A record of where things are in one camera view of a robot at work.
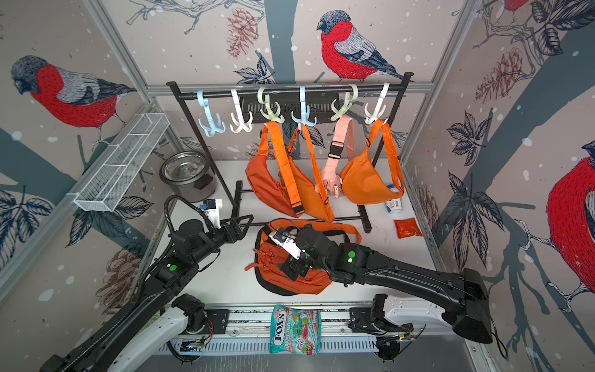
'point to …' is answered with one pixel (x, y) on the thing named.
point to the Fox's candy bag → (295, 330)
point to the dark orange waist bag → (269, 256)
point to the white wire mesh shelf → (122, 162)
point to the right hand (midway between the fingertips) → (286, 248)
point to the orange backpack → (307, 173)
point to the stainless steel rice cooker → (188, 174)
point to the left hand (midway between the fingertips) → (250, 214)
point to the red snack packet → (407, 227)
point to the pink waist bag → (342, 150)
